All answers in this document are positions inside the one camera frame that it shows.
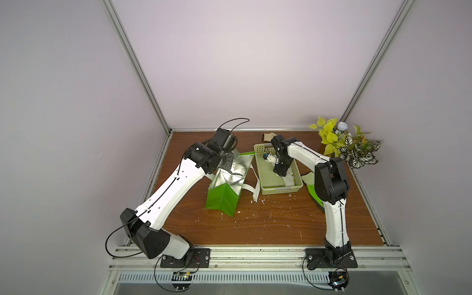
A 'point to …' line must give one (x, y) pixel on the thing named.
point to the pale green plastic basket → (270, 182)
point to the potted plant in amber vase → (353, 145)
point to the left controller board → (181, 280)
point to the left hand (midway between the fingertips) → (227, 157)
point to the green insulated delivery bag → (228, 182)
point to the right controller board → (338, 279)
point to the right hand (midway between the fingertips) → (285, 164)
